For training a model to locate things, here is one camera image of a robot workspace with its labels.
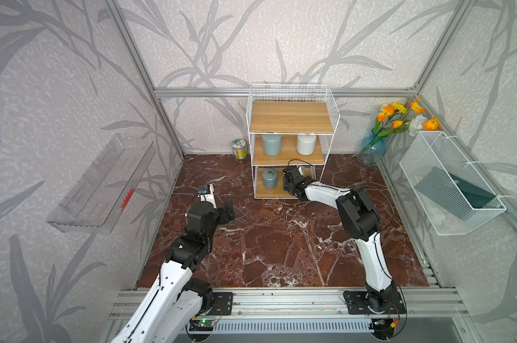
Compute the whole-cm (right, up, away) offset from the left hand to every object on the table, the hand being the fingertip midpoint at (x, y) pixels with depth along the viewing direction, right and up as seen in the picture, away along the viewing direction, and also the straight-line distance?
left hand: (223, 201), depth 76 cm
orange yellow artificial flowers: (+77, +36, +24) cm, 89 cm away
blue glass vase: (+71, +22, +35) cm, 82 cm away
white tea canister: (+31, +21, +5) cm, 38 cm away
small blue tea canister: (+17, +7, +25) cm, 31 cm away
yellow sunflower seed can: (0, +24, +39) cm, 46 cm away
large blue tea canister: (+18, +21, +6) cm, 28 cm away
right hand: (+30, +7, +30) cm, 43 cm away
